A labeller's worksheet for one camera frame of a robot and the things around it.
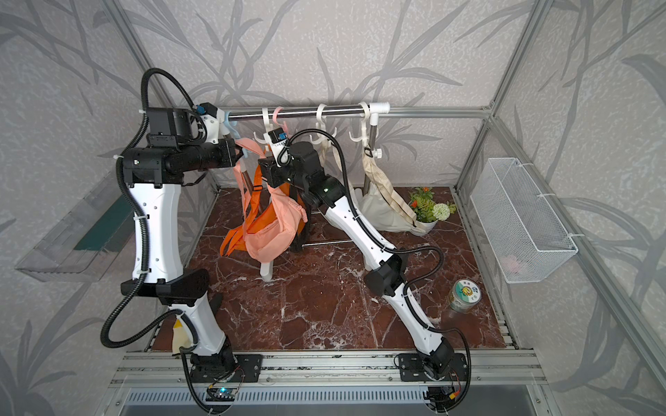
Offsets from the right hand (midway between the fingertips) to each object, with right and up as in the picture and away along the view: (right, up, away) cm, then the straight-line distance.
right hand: (261, 158), depth 73 cm
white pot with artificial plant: (+54, -16, +21) cm, 60 cm away
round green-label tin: (+61, -42, +7) cm, 74 cm away
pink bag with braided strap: (-2, -22, +16) cm, 28 cm away
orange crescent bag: (-6, -16, +18) cm, 25 cm away
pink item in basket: (+71, -30, 0) cm, 77 cm away
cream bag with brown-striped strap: (+37, -15, +18) cm, 44 cm away
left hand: (-3, +1, -6) cm, 6 cm away
